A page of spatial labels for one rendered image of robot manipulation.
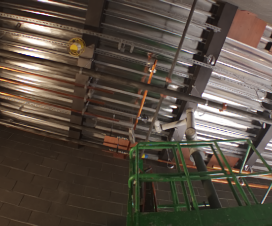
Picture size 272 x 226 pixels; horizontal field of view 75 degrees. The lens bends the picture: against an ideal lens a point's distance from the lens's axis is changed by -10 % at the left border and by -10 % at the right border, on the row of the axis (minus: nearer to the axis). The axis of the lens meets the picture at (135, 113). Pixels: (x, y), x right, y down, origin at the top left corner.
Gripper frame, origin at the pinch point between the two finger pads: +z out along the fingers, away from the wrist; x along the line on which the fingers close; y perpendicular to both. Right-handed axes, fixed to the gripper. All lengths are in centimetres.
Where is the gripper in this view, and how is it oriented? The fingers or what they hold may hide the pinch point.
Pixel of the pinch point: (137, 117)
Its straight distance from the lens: 321.6
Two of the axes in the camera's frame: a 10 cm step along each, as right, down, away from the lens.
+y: 2.6, -8.5, -4.6
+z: -9.3, -1.0, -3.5
